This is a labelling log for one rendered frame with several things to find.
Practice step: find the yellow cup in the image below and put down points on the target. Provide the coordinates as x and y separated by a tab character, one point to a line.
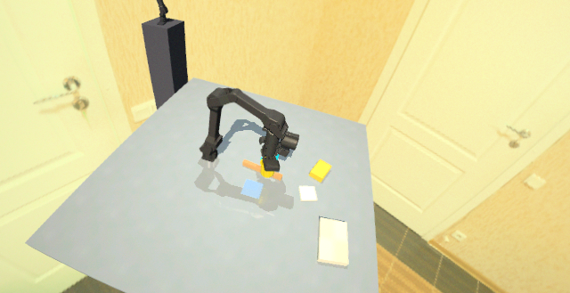
263	173

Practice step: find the yellow rectangular block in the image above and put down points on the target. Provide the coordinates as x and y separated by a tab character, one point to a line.
320	170

